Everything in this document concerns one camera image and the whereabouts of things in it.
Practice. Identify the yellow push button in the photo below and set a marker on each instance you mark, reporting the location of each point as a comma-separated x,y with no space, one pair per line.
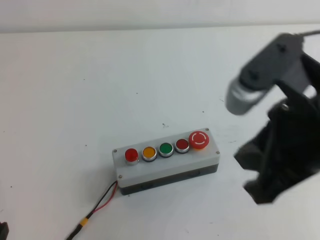
149,154

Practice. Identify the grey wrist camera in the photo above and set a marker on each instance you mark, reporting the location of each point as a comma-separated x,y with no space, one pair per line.
240,99

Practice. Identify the black object at left edge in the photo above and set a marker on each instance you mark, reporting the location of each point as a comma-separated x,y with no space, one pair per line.
4,230

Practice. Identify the green push button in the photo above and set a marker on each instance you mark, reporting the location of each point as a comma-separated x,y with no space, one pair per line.
166,150

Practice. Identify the dark red push button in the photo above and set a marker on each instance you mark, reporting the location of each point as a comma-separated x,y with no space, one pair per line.
182,146

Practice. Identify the red emergency stop button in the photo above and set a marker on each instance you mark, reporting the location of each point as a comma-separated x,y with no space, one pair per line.
198,140

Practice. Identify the red indicator lamp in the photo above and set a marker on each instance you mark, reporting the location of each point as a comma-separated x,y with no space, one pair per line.
131,157

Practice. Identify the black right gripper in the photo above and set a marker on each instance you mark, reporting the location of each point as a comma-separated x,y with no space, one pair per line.
287,150

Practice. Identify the grey button switch box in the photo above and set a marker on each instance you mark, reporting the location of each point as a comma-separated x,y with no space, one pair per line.
163,171

